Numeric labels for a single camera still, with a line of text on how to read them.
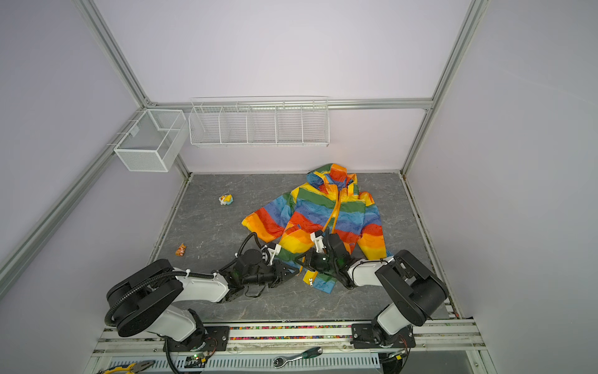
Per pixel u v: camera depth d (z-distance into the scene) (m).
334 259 0.70
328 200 1.07
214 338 0.74
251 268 0.67
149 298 0.44
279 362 0.68
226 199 1.05
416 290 0.45
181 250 0.92
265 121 0.99
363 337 0.73
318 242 0.83
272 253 0.79
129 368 0.68
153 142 0.99
